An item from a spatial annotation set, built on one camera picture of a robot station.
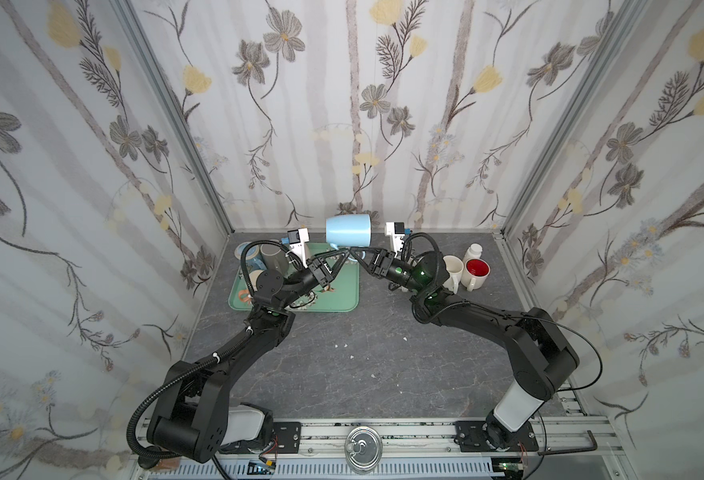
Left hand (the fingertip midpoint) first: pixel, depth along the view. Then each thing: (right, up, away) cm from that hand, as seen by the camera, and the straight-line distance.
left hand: (344, 248), depth 68 cm
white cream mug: (+37, -5, +34) cm, 51 cm away
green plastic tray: (-3, -15, +33) cm, 36 cm away
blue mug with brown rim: (-32, -2, +30) cm, 44 cm away
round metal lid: (+4, -44, -4) cm, 44 cm away
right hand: (+2, 0, -2) cm, 3 cm away
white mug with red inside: (+44, -7, +34) cm, 56 cm away
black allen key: (+62, -49, +5) cm, 80 cm away
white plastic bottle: (+44, 0, +35) cm, 56 cm away
